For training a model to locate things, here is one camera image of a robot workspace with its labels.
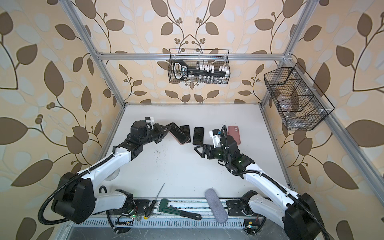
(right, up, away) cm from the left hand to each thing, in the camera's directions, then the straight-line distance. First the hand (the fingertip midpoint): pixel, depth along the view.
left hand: (172, 126), depth 79 cm
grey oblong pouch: (+23, -40, -8) cm, 47 cm away
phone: (+5, -4, +28) cm, 29 cm away
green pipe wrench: (-4, -41, -6) cm, 41 cm away
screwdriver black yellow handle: (-10, -40, -5) cm, 41 cm away
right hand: (+15, -12, -3) cm, 20 cm away
